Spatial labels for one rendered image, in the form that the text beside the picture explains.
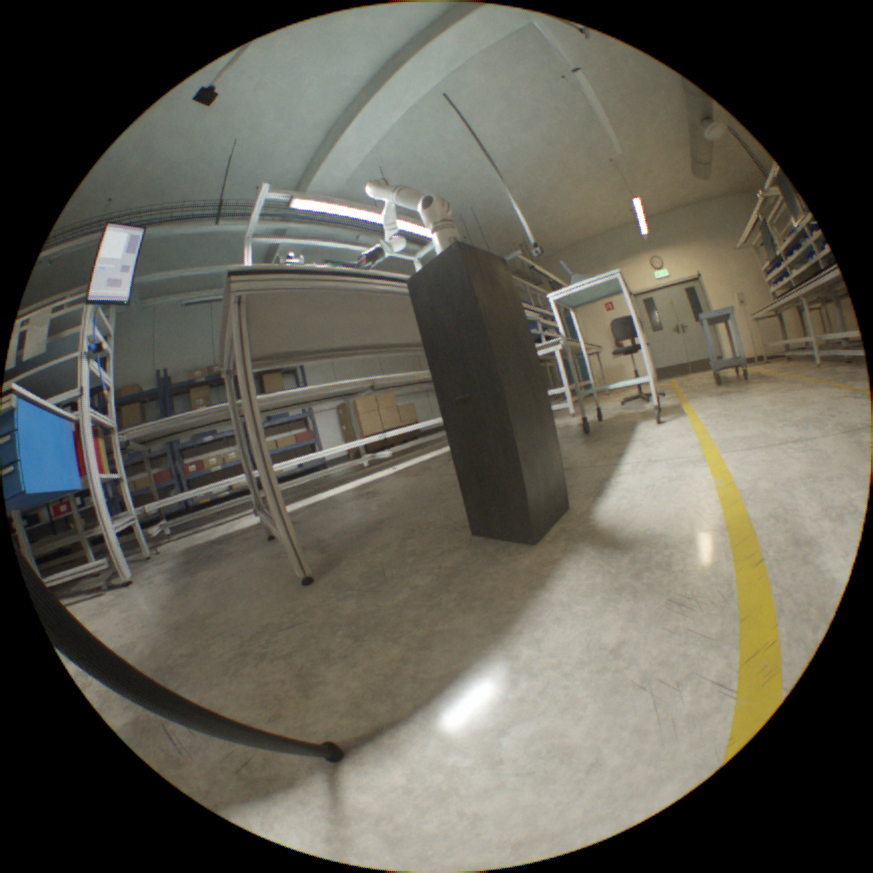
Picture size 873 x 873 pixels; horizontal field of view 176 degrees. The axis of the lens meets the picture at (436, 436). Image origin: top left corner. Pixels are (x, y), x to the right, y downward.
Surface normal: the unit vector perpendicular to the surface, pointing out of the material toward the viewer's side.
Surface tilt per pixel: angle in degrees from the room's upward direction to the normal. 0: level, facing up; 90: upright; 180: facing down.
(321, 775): 0
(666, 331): 90
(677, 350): 90
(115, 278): 101
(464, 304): 90
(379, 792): 0
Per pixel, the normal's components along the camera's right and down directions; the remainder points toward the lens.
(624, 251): -0.70, 0.23
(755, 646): -0.25, -0.97
